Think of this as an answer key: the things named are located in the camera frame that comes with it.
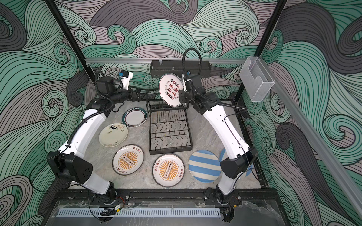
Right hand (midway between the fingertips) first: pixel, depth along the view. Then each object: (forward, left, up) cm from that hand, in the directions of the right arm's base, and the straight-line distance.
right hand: (182, 91), depth 72 cm
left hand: (+2, +21, +1) cm, 21 cm away
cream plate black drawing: (-3, +50, -38) cm, 63 cm away
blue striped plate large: (-25, -13, -38) cm, 48 cm away
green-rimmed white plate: (+12, +37, -35) cm, 52 cm away
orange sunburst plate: (-21, +35, -38) cm, 56 cm away
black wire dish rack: (+1, +9, -36) cm, 38 cm away
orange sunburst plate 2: (-28, +9, -38) cm, 48 cm away
